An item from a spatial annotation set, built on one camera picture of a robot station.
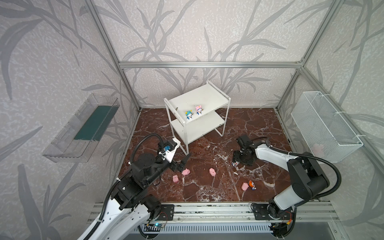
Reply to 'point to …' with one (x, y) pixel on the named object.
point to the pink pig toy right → (244, 186)
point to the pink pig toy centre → (212, 171)
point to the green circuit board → (159, 225)
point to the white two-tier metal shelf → (196, 110)
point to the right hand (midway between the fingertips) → (236, 156)
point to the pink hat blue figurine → (199, 109)
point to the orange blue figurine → (252, 184)
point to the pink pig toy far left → (175, 179)
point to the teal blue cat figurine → (189, 114)
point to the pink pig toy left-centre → (185, 172)
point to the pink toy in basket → (318, 150)
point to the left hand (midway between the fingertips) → (184, 142)
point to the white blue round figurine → (236, 163)
